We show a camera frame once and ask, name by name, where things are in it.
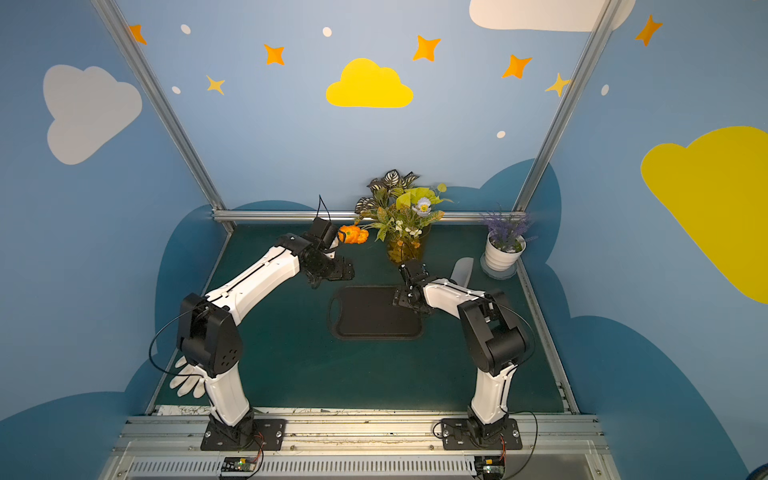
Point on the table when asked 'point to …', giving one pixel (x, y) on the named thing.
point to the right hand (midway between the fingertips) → (411, 299)
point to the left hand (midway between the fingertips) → (341, 270)
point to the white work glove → (193, 375)
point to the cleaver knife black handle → (462, 271)
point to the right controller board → (490, 467)
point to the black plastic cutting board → (368, 313)
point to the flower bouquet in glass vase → (398, 212)
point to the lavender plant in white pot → (506, 239)
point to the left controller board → (238, 466)
